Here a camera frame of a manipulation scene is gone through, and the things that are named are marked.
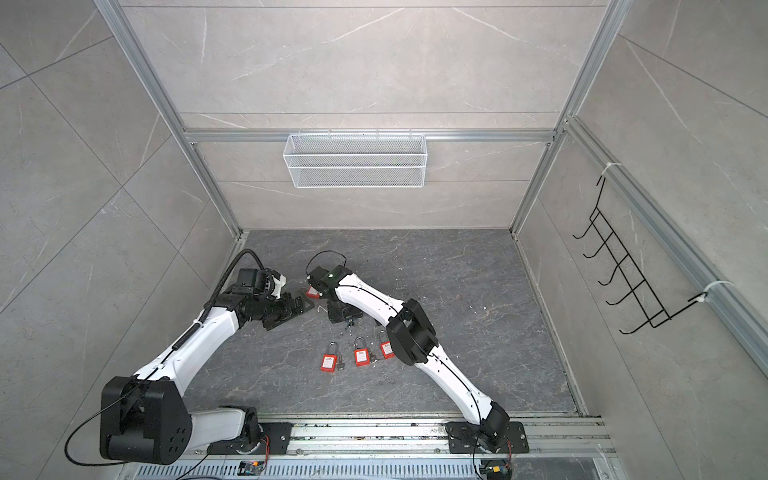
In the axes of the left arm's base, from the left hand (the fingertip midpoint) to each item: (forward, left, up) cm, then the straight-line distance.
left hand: (301, 303), depth 85 cm
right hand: (+2, -12, -12) cm, 17 cm away
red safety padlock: (-11, -25, -10) cm, 29 cm away
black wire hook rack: (-13, -81, +20) cm, 85 cm away
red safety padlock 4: (+9, -1, -9) cm, 13 cm away
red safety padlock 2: (-12, -17, -10) cm, 23 cm away
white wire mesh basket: (+45, -16, +18) cm, 51 cm away
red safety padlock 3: (-13, -8, -11) cm, 19 cm away
